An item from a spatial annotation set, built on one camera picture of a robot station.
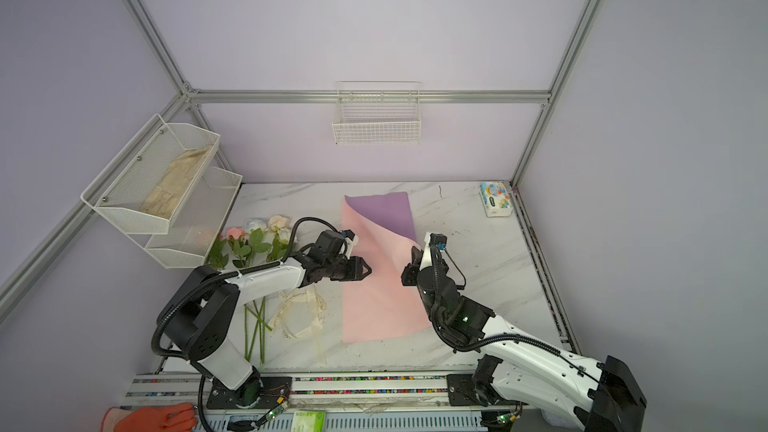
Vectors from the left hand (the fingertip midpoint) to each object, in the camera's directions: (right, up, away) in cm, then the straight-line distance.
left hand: (367, 271), depth 90 cm
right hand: (+12, +9, -15) cm, 21 cm away
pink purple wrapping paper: (+4, +14, -6) cm, 15 cm away
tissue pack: (+46, +23, +18) cm, 55 cm away
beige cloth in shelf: (-52, +23, -13) cm, 58 cm away
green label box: (-12, -30, -22) cm, 39 cm away
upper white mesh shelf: (-57, +25, -12) cm, 63 cm away
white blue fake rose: (-38, +8, +12) cm, 41 cm away
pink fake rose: (-46, +6, +9) cm, 47 cm away
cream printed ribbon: (-15, -10, -1) cm, 18 cm away
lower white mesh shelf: (-55, +11, +1) cm, 56 cm away
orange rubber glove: (-44, -31, -19) cm, 57 cm away
